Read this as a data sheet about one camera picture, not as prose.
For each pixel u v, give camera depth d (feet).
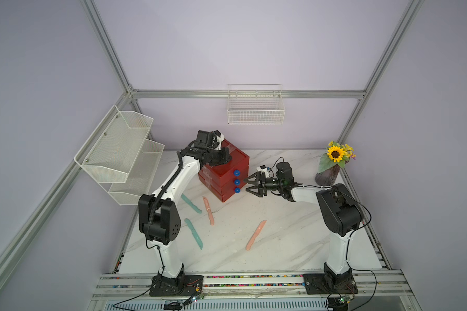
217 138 2.61
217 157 2.56
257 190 2.91
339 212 1.76
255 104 3.13
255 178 2.73
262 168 3.03
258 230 2.89
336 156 2.75
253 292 2.40
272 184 2.74
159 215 1.62
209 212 3.07
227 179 2.89
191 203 3.20
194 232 2.89
